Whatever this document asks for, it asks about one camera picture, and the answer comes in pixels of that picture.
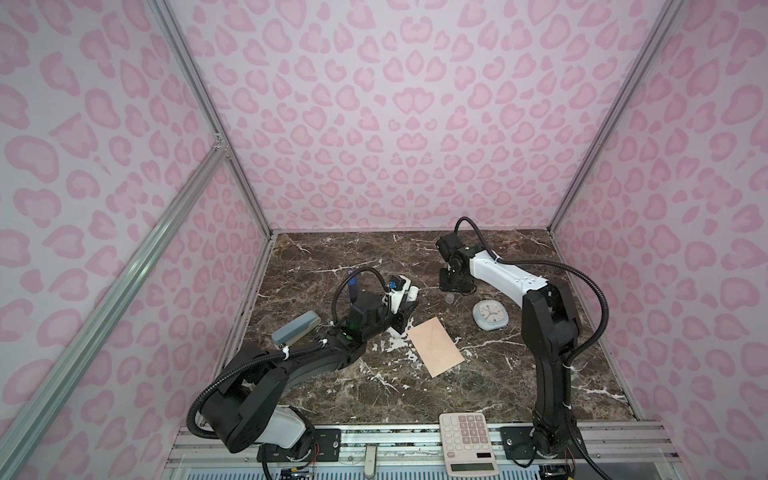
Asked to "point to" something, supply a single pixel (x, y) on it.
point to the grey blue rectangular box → (297, 328)
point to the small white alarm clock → (490, 315)
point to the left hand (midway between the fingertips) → (417, 296)
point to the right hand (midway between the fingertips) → (451, 284)
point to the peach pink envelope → (436, 348)
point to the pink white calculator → (467, 446)
